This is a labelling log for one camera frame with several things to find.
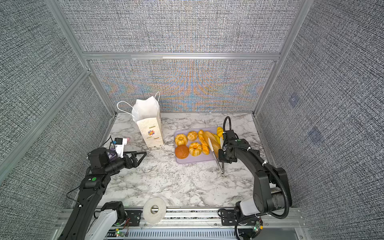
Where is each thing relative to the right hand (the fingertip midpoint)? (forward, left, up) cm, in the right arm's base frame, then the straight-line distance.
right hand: (223, 158), depth 89 cm
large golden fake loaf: (+9, +4, +2) cm, 10 cm away
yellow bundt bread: (+7, +17, -1) cm, 18 cm away
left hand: (-5, +44, +15) cm, 47 cm away
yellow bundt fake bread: (+15, +26, -1) cm, 30 cm away
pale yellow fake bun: (+17, +19, 0) cm, 25 cm away
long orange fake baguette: (+9, +10, -2) cm, 14 cm away
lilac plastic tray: (+3, +13, -4) cm, 14 cm away
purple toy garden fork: (-12, +51, +26) cm, 59 cm away
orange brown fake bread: (+5, +25, 0) cm, 26 cm away
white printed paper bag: (+28, +49, +12) cm, 58 cm away
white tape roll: (-30, +37, -5) cm, 48 cm away
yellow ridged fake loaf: (+22, -1, -2) cm, 22 cm away
